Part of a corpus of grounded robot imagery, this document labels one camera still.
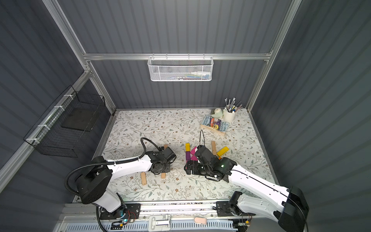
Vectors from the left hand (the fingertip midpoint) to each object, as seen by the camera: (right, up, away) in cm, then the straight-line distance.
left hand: (168, 170), depth 86 cm
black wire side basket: (-51, +26, -14) cm, 58 cm away
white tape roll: (+35, +35, +22) cm, 54 cm away
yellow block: (+12, +12, +11) cm, 20 cm away
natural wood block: (-3, +13, +13) cm, 18 cm away
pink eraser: (+19, -19, -17) cm, 32 cm away
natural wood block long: (+30, +13, +12) cm, 35 cm away
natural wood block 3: (-14, -4, -1) cm, 15 cm away
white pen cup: (+43, +33, +22) cm, 59 cm away
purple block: (+12, +7, +7) cm, 16 cm away
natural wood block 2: (-3, -3, -1) cm, 4 cm away
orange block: (+25, +14, -27) cm, 39 cm away
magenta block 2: (+16, +5, +8) cm, 19 cm away
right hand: (+14, +4, -11) cm, 18 cm away
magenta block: (+16, +9, +12) cm, 22 cm away
